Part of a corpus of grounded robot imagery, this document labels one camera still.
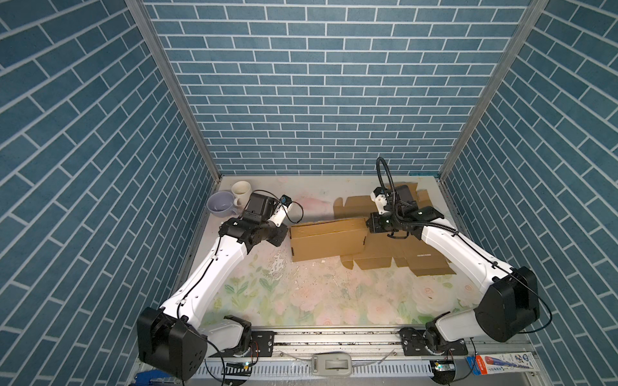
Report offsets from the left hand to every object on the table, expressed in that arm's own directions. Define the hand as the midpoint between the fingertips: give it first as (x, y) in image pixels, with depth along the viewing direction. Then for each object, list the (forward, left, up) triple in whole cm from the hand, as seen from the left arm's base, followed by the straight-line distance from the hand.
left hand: (282, 227), depth 80 cm
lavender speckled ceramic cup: (+23, +31, -16) cm, 42 cm away
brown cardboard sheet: (0, -38, -19) cm, 43 cm away
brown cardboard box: (-2, -16, -5) cm, 17 cm away
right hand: (+3, -29, -1) cm, 29 cm away
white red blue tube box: (-38, -64, -15) cm, 76 cm away
